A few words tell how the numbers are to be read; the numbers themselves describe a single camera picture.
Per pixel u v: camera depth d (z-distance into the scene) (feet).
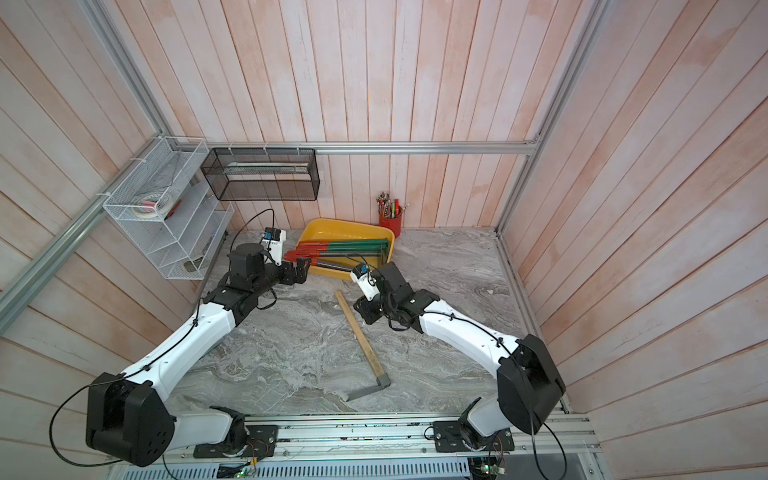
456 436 2.15
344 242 3.52
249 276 2.02
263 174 3.37
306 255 3.36
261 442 2.40
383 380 2.68
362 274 2.35
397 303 2.04
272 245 2.31
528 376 1.41
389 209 3.74
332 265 3.35
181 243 2.56
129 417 1.31
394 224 3.75
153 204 2.41
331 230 3.85
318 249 3.51
